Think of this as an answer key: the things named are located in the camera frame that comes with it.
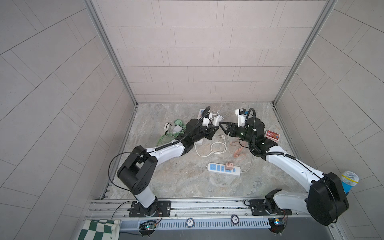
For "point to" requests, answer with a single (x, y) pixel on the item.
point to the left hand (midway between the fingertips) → (221, 125)
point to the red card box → (272, 135)
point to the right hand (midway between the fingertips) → (222, 125)
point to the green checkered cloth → (100, 229)
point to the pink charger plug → (229, 166)
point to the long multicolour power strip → (201, 110)
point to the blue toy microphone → (348, 179)
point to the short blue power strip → (218, 167)
